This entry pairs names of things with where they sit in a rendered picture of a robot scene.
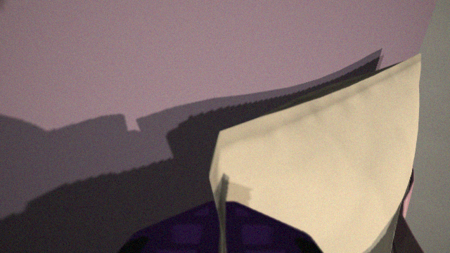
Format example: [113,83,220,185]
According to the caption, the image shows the cream pillow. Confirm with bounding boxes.
[209,53,421,253]

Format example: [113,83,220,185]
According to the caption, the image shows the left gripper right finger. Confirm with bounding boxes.
[225,201,316,253]

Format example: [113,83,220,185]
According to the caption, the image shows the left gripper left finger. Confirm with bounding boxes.
[126,201,220,253]

